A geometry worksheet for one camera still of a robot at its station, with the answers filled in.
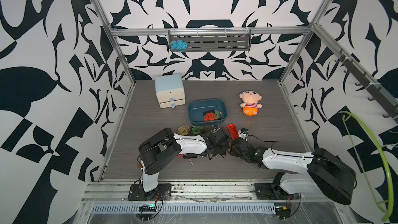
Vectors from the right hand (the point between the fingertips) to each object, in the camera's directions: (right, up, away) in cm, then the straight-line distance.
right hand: (229, 145), depth 89 cm
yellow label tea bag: (-26, +7, +4) cm, 28 cm away
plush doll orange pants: (+17, +25, +13) cm, 33 cm away
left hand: (-1, +1, -2) cm, 2 cm away
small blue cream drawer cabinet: (-35, +31, +7) cm, 47 cm away
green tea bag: (-5, +16, +12) cm, 21 cm away
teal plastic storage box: (-19, +20, +15) cm, 31 cm away
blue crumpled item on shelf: (-29, +57, +2) cm, 64 cm away
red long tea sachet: (+3, +7, +4) cm, 9 cm away
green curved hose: (+44, -8, -40) cm, 59 cm away
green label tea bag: (-18, +8, +5) cm, 20 cm away
